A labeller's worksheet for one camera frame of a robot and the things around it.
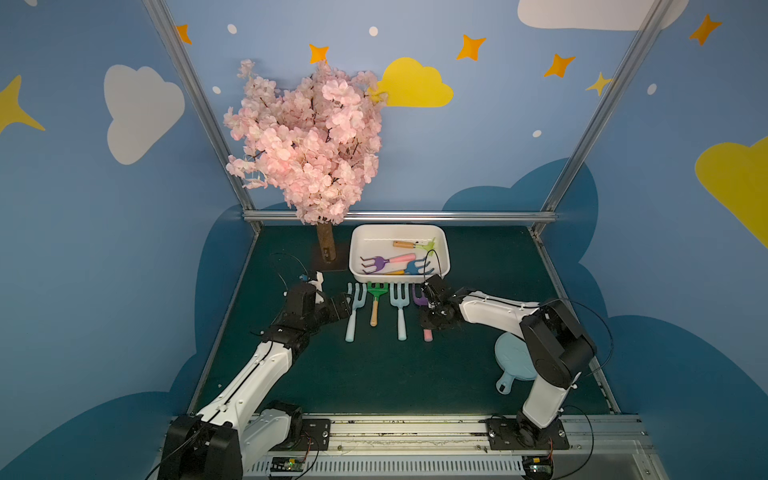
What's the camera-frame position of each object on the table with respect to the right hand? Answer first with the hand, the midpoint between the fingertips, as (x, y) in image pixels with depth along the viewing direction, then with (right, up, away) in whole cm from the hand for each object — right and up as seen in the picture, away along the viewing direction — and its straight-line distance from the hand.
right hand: (426, 319), depth 95 cm
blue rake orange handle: (-4, +15, +13) cm, 21 cm away
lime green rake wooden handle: (-6, +25, +20) cm, 33 cm away
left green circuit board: (-37, -31, -23) cm, 53 cm away
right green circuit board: (+25, -32, -22) cm, 46 cm away
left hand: (-26, +9, -10) cm, 29 cm away
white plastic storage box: (-9, +21, +17) cm, 29 cm away
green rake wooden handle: (-17, +8, +7) cm, 19 cm away
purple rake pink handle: (-15, +18, +16) cm, 29 cm away
